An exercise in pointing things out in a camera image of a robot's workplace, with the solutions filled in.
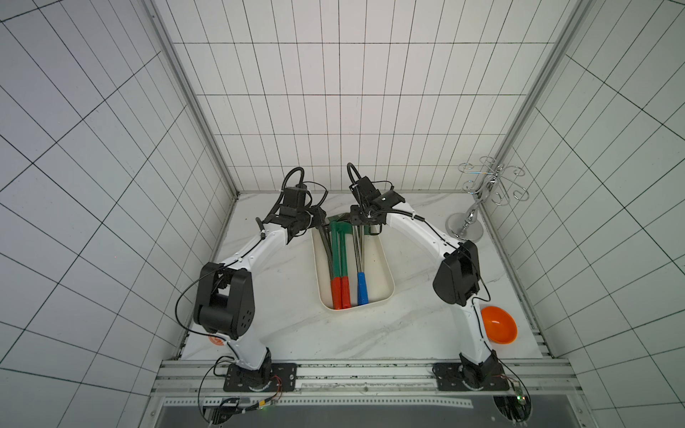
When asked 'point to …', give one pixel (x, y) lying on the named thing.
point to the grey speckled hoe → (327, 251)
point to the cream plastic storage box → (377, 269)
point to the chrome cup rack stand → (491, 184)
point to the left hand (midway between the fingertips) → (321, 218)
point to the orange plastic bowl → (499, 326)
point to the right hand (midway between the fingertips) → (361, 210)
